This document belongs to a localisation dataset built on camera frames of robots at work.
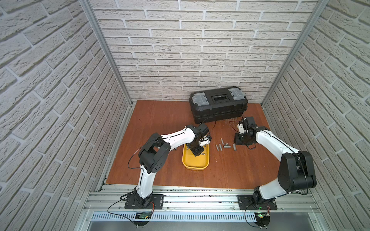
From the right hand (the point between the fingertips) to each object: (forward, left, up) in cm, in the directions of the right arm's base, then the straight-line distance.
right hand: (239, 140), depth 91 cm
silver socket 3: (+4, +10, -6) cm, 12 cm away
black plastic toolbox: (+22, +13, +11) cm, 28 cm away
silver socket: (-1, +14, -6) cm, 15 cm away
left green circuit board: (-36, +59, -7) cm, 70 cm away
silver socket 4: (-2, +2, -6) cm, 6 cm away
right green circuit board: (-40, -2, -7) cm, 40 cm away
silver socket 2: (-1, +7, -6) cm, 9 cm away
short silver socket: (+1, +7, -5) cm, 9 cm away
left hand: (-4, +27, -3) cm, 27 cm away
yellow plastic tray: (-11, +28, -4) cm, 30 cm away
